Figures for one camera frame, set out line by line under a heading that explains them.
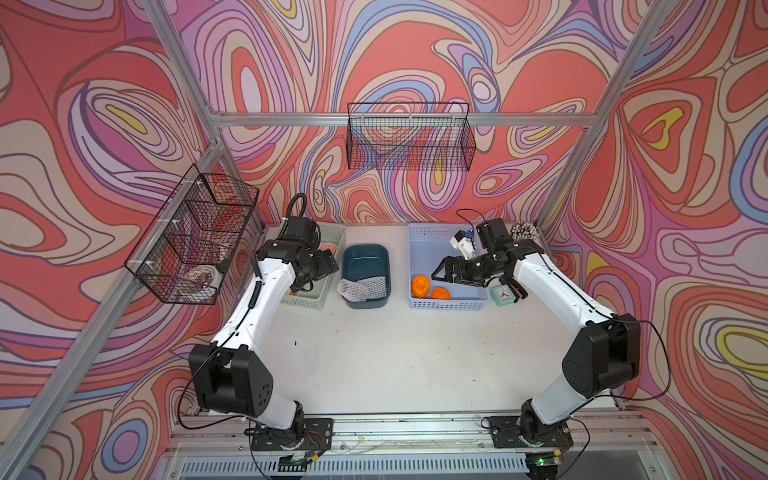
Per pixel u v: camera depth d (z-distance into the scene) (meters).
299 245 0.58
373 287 0.96
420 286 0.96
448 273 0.73
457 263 0.73
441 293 0.93
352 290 0.89
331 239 1.10
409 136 0.96
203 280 0.70
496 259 0.62
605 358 0.47
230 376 0.41
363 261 1.08
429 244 1.10
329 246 1.05
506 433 0.74
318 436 0.73
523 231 0.93
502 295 0.97
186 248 0.78
